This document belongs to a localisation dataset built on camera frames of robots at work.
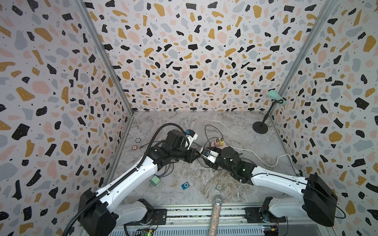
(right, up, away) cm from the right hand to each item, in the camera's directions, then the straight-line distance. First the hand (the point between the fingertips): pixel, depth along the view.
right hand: (208, 151), depth 79 cm
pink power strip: (+10, -1, +21) cm, 23 cm away
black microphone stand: (+42, +12, +32) cm, 54 cm away
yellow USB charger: (+10, +2, +16) cm, 19 cm away
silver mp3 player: (+6, -22, +4) cm, 23 cm away
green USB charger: (-30, -18, +4) cm, 35 cm away
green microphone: (+38, +31, +6) cm, 50 cm away
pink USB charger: (+7, +1, +17) cm, 19 cm away
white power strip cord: (+37, -10, +16) cm, 41 cm away
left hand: (-3, 0, -7) cm, 7 cm away
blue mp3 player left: (-13, -21, +4) cm, 25 cm away
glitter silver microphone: (+4, -25, -4) cm, 26 cm away
